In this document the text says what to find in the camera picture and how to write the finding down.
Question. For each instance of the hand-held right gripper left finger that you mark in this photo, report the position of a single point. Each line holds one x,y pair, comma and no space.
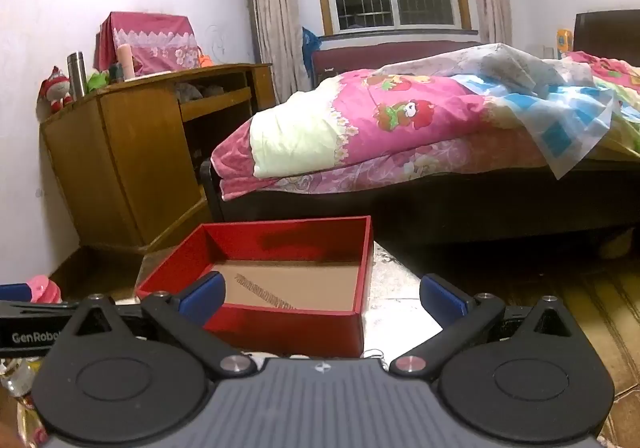
205,297

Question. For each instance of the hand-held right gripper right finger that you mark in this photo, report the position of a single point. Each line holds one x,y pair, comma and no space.
442,298

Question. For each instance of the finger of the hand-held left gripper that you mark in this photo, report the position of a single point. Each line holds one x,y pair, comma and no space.
15,292

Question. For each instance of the red cardboard box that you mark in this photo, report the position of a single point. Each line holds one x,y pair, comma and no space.
280,318

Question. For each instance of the pink lidded jar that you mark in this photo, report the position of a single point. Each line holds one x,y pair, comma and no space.
45,289

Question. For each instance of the wooden desk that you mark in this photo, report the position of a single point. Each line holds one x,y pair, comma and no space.
125,163

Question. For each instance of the bed with pink quilt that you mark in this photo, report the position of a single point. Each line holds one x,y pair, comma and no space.
425,98

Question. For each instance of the grey cloth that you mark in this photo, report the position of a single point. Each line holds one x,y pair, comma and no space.
200,92

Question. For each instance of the red plush doll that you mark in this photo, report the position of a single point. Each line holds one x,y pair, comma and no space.
55,91

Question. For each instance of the steel thermos flask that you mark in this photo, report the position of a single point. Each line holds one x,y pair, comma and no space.
76,76

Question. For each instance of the green toy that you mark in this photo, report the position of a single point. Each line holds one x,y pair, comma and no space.
97,82

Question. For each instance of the orange toy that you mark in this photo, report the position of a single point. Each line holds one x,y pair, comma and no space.
203,57

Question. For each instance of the dark jar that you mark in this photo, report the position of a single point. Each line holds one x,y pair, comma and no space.
116,73

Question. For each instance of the white floral sheet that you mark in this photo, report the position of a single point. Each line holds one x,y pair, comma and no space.
525,68

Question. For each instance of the maroon sofa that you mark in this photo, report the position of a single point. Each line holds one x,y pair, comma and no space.
380,58

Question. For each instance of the pink cup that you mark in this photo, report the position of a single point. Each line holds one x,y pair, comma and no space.
125,61

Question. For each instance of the pink cloth covered box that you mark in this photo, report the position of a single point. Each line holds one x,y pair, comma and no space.
145,38

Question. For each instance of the blue bag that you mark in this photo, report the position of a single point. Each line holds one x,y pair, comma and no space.
310,48

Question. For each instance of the yellow toy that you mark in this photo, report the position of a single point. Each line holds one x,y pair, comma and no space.
564,42

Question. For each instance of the dark wooden headboard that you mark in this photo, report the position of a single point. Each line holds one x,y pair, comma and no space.
607,31

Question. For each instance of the dark bed frame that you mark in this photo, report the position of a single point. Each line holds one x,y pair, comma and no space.
450,208

